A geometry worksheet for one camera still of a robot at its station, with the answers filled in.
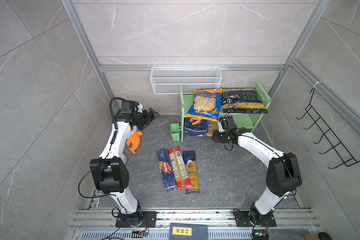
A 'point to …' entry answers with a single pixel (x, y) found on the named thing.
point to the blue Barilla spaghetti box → (166, 169)
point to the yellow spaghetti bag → (212, 125)
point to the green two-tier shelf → (186, 104)
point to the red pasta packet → (181, 177)
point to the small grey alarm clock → (124, 159)
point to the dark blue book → (188, 231)
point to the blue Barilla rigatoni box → (195, 126)
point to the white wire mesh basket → (167, 80)
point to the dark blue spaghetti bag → (190, 157)
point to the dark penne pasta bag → (242, 100)
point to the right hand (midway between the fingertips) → (213, 135)
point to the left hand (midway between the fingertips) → (154, 114)
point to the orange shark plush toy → (135, 140)
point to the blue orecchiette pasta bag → (207, 104)
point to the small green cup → (175, 129)
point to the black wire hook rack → (328, 135)
